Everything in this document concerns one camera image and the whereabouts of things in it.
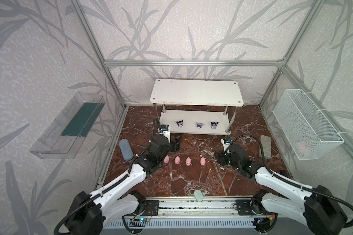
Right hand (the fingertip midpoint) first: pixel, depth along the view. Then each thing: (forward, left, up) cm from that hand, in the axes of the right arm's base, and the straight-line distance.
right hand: (218, 148), depth 87 cm
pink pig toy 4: (-5, +9, -7) cm, 13 cm away
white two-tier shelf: (+42, +9, -8) cm, 44 cm away
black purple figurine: (+17, +23, +2) cm, 29 cm away
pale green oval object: (-25, +13, -6) cm, 28 cm away
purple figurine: (+16, +11, +1) cm, 20 cm away
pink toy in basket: (-5, -40, +12) cm, 42 cm away
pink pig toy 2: (-5, +25, -7) cm, 26 cm away
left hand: (+4, +24, +12) cm, 27 cm away
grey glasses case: (+8, -34, -7) cm, 36 cm away
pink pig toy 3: (-5, +18, -7) cm, 20 cm away
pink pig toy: (-4, +31, -6) cm, 32 cm away
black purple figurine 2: (+15, +1, +3) cm, 15 cm away
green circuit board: (-36, +43, -10) cm, 57 cm away
